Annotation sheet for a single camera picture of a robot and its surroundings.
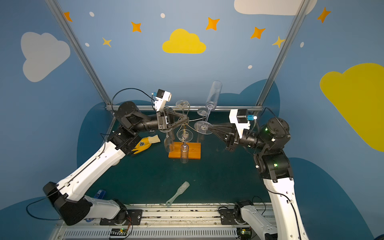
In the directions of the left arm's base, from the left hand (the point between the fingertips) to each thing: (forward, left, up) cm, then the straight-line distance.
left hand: (188, 116), depth 52 cm
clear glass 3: (+19, -6, -18) cm, 27 cm away
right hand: (-3, -9, -1) cm, 10 cm away
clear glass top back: (+25, +4, -16) cm, 30 cm away
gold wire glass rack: (+10, +1, -18) cm, 21 cm away
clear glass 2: (+9, +12, -34) cm, 37 cm away
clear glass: (+3, +2, -16) cm, 16 cm away
